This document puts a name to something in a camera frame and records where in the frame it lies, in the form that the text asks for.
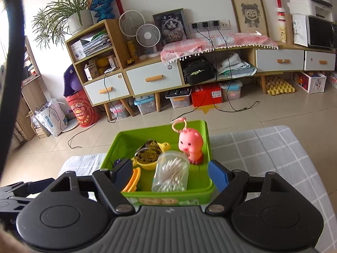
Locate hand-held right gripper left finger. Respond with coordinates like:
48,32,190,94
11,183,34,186
38,158,136,215

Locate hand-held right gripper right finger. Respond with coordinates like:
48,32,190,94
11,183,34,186
205,160,290,215

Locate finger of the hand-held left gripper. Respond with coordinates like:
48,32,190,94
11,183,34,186
0,178,56,201

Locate orange toy pumpkin half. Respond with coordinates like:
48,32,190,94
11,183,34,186
121,167,142,192

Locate yellow toy pot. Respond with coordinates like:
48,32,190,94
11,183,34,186
131,142,171,171

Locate tortoiseshell hair claw clip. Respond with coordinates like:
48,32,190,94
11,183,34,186
134,139,163,165

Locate pink pig toy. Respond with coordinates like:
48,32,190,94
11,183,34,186
172,118,204,164

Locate clear cotton swab jar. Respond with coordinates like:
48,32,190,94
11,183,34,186
152,150,190,193

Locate green plastic box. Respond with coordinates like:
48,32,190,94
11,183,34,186
100,120,216,206

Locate grey checked cloth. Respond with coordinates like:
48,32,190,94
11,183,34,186
55,125,335,243

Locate white shopping bag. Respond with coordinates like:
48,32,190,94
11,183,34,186
35,98,66,137

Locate clear storage box blue lid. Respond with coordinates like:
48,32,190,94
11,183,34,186
134,96,156,115
220,80,243,101

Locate red printed bucket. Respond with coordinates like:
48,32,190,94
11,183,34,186
65,90,101,128

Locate red cardboard box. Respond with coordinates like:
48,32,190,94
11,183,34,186
191,84,223,107

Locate wooden bookshelf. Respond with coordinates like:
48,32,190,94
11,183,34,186
13,35,43,143

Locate black bag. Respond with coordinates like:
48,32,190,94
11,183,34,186
182,57,216,85

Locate yellow egg trays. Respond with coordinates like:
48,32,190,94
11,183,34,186
259,75,294,95

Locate stack of folded papers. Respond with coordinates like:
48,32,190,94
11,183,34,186
217,53,257,78

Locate yellow bottle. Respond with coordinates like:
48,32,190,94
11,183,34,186
127,39,140,61

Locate white toy block box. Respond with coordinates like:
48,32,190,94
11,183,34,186
293,71,327,94

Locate stack of documents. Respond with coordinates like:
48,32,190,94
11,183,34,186
70,32,112,60

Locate pink fringed cloth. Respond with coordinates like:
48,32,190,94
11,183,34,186
160,33,279,65

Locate white desk fan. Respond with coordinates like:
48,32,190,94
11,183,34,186
136,23,161,58

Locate wooden tv cabinet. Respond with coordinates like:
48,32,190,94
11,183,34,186
65,20,337,123

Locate red and white carton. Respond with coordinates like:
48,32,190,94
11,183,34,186
326,71,337,87

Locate grey desk fan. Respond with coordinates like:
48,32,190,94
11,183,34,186
118,11,145,36

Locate framed cat picture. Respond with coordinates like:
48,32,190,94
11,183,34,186
153,8,190,45

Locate potted spider plant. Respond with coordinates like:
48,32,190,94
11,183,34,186
33,0,95,50

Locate red and white canister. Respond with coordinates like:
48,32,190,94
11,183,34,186
276,8,287,43

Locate framed cartoon picture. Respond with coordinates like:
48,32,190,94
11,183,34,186
230,0,269,37

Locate blue brick-built figure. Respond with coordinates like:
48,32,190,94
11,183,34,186
90,0,116,23

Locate black microwave oven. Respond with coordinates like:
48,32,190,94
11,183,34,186
307,15,337,49

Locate white printer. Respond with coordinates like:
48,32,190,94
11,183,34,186
287,0,333,17

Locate black floor cable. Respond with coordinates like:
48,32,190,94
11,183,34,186
68,130,90,149

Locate white drawer wooden handle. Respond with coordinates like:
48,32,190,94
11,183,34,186
126,62,183,95
304,50,336,70
255,49,304,73
84,72,131,104

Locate black strap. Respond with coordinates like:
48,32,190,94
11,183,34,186
0,0,25,174

